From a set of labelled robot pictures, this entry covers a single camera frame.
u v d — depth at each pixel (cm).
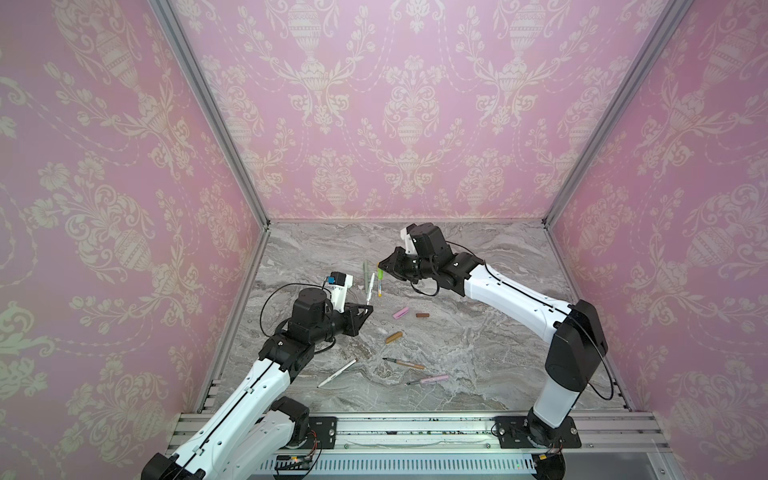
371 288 76
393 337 90
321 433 75
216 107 88
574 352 57
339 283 68
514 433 73
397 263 71
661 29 71
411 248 65
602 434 76
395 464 78
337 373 83
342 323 67
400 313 95
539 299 50
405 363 85
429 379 83
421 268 67
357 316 70
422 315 95
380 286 101
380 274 78
